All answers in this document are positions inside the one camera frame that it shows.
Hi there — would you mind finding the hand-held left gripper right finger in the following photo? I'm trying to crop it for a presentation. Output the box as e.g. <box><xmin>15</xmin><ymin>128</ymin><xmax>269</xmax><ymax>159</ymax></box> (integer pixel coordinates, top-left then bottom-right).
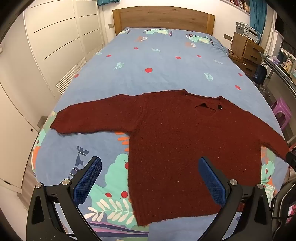
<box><xmin>198</xmin><ymin>157</ymin><xmax>279</xmax><ymax>241</ymax></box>

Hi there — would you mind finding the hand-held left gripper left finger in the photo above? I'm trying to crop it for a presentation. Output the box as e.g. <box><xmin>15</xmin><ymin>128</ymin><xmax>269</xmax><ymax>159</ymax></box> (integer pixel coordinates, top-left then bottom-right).
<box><xmin>26</xmin><ymin>156</ymin><xmax>102</xmax><ymax>241</ymax></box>

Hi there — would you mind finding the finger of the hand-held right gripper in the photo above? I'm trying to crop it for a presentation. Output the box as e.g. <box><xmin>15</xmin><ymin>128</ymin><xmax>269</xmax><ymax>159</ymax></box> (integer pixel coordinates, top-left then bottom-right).
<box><xmin>285</xmin><ymin>145</ymin><xmax>296</xmax><ymax>168</ymax></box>

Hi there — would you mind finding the dark red knitted sweater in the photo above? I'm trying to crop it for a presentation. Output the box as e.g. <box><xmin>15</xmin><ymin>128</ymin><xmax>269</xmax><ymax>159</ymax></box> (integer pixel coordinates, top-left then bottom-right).
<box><xmin>50</xmin><ymin>89</ymin><xmax>290</xmax><ymax>227</ymax></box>

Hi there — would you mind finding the black bag with pink print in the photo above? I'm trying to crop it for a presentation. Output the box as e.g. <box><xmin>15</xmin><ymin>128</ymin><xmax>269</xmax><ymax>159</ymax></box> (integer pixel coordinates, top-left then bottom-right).
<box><xmin>272</xmin><ymin>181</ymin><xmax>296</xmax><ymax>241</ymax></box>

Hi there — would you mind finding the purple plastic stool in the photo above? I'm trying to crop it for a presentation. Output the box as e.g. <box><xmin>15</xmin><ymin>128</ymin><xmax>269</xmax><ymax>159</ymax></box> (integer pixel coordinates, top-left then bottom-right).
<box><xmin>270</xmin><ymin>97</ymin><xmax>292</xmax><ymax>131</ymax></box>

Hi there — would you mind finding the dark blue bag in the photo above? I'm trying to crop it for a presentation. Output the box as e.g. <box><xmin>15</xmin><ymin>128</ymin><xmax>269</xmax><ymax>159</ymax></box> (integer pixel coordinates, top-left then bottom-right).
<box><xmin>253</xmin><ymin>65</ymin><xmax>268</xmax><ymax>85</ymax></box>

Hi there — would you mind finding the grey desk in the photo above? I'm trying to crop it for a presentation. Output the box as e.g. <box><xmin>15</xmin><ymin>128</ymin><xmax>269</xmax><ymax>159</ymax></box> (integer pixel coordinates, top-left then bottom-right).
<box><xmin>259</xmin><ymin>51</ymin><xmax>296</xmax><ymax>93</ymax></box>

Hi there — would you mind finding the wooden dresser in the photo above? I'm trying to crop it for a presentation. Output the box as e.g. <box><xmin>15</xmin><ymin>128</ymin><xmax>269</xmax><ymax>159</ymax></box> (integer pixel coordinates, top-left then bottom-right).
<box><xmin>229</xmin><ymin>32</ymin><xmax>265</xmax><ymax>79</ymax></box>

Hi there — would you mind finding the blue printed bed sheet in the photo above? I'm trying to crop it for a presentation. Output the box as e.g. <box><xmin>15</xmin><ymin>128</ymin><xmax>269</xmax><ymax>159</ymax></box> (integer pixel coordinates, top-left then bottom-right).
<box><xmin>31</xmin><ymin>27</ymin><xmax>289</xmax><ymax>241</ymax></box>

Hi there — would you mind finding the grey printer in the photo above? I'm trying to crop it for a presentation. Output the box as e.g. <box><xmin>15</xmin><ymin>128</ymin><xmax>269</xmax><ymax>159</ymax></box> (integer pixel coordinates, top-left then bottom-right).
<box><xmin>235</xmin><ymin>22</ymin><xmax>249</xmax><ymax>36</ymax></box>

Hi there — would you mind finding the teal curtain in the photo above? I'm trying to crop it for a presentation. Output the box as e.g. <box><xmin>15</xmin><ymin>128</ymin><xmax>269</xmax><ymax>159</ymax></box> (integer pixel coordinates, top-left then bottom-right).
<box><xmin>249</xmin><ymin>0</ymin><xmax>267</xmax><ymax>43</ymax></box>

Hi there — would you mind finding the white wardrobe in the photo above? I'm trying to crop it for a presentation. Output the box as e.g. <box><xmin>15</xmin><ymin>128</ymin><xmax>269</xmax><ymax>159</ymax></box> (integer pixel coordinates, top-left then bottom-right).
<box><xmin>0</xmin><ymin>0</ymin><xmax>110</xmax><ymax>202</ymax></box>

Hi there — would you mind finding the row of books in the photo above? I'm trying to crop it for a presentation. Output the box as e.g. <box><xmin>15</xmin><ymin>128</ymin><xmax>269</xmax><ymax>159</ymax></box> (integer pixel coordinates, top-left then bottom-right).
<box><xmin>227</xmin><ymin>0</ymin><xmax>251</xmax><ymax>14</ymax></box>

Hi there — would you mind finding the wooden bed headboard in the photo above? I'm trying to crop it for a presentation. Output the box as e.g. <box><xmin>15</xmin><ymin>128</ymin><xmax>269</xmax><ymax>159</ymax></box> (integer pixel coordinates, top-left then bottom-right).
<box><xmin>112</xmin><ymin>7</ymin><xmax>215</xmax><ymax>36</ymax></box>

